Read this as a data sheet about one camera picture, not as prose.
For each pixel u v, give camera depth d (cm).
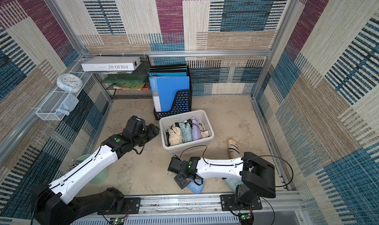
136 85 102
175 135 89
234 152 87
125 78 97
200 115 94
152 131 70
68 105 68
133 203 74
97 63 79
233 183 77
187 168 59
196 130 90
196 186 76
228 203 74
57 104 72
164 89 93
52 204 38
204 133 90
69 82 75
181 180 70
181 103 95
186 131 89
